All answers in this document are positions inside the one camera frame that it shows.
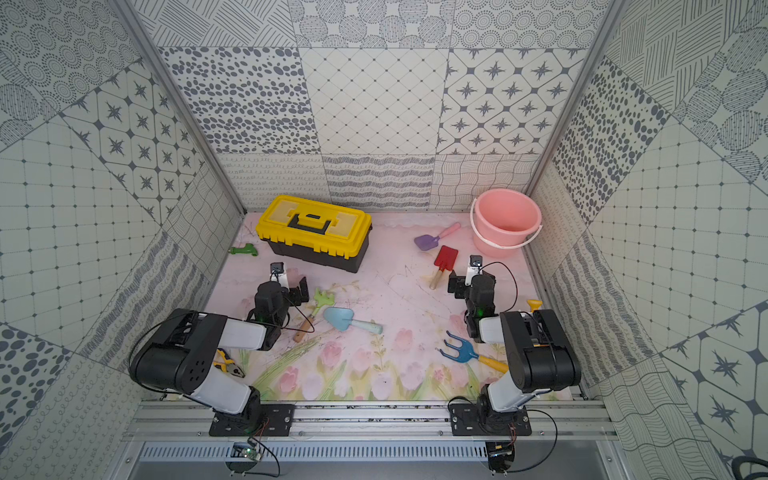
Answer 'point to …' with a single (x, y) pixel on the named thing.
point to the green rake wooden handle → (321, 299)
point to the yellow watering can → (535, 304)
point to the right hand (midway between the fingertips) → (469, 274)
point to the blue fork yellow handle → (467, 353)
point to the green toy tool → (249, 248)
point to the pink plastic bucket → (503, 220)
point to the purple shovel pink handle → (427, 242)
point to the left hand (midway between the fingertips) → (285, 276)
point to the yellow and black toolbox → (328, 234)
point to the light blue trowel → (341, 318)
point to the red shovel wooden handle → (445, 260)
